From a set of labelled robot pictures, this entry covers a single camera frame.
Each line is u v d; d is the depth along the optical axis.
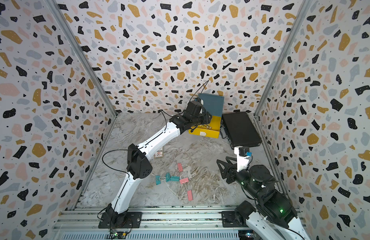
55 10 0.70
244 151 0.52
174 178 0.86
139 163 0.54
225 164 0.55
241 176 0.54
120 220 0.65
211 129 0.86
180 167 0.92
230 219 0.73
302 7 0.72
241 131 1.03
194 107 0.67
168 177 0.86
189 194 0.82
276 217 0.42
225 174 0.55
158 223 0.73
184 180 0.86
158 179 0.87
